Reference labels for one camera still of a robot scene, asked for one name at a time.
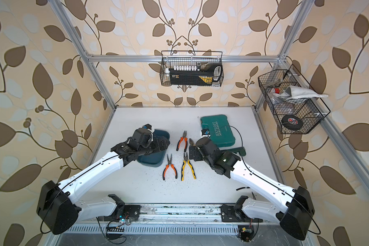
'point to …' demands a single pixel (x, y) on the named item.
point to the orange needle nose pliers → (169, 164)
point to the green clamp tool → (241, 150)
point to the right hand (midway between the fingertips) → (197, 148)
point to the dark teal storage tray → (155, 159)
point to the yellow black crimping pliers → (185, 157)
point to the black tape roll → (291, 122)
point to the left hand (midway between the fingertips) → (164, 143)
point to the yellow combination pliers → (191, 142)
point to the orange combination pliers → (184, 136)
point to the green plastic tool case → (219, 128)
